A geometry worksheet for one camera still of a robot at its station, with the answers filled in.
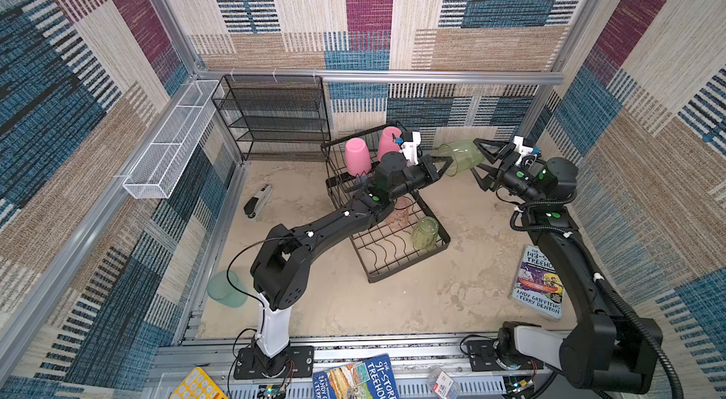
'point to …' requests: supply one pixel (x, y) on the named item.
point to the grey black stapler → (256, 205)
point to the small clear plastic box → (442, 384)
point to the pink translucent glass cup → (400, 216)
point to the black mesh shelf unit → (275, 118)
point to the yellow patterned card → (198, 384)
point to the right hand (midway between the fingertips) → (472, 155)
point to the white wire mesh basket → (163, 164)
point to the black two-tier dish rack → (411, 230)
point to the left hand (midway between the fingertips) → (458, 162)
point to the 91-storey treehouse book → (371, 378)
